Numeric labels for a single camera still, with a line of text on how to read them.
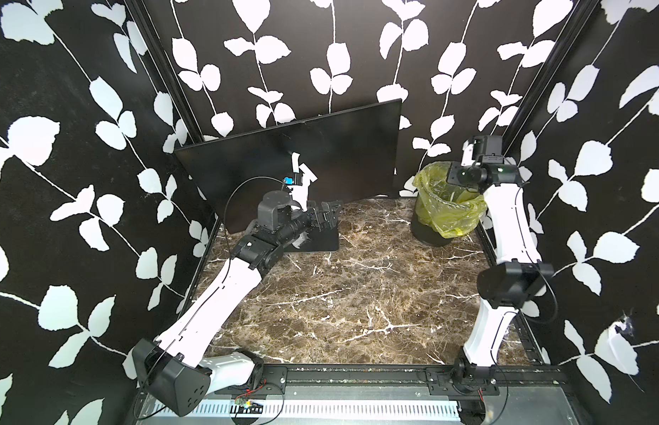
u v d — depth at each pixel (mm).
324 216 614
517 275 543
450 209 838
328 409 701
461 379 670
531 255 499
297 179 592
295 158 737
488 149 623
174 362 374
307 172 793
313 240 1053
